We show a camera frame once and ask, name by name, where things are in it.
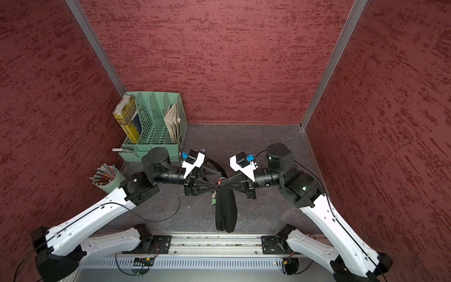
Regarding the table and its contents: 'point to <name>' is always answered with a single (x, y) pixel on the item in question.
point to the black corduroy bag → (226, 205)
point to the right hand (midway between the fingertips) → (223, 188)
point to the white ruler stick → (121, 150)
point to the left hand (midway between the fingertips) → (216, 183)
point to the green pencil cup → (113, 184)
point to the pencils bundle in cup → (103, 174)
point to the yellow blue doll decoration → (214, 197)
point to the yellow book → (126, 114)
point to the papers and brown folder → (173, 121)
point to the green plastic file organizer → (162, 121)
